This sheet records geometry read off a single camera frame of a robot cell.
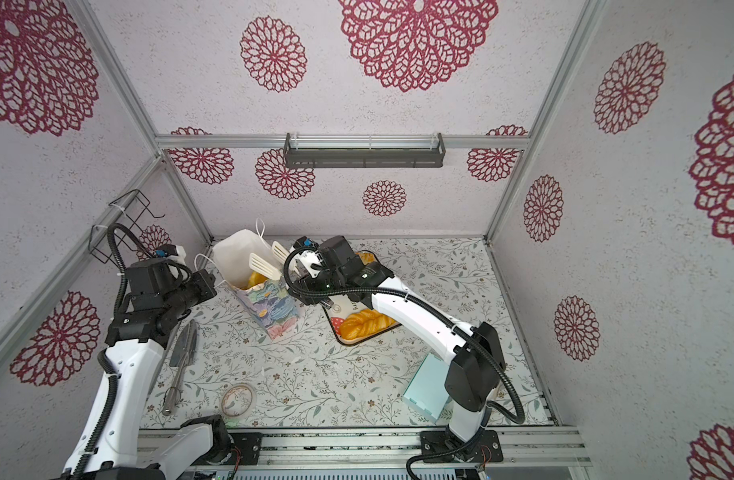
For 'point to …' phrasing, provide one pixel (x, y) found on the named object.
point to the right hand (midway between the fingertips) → (295, 280)
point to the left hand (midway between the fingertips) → (214, 282)
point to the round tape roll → (236, 400)
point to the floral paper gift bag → (270, 301)
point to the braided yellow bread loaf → (363, 322)
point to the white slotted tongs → (267, 267)
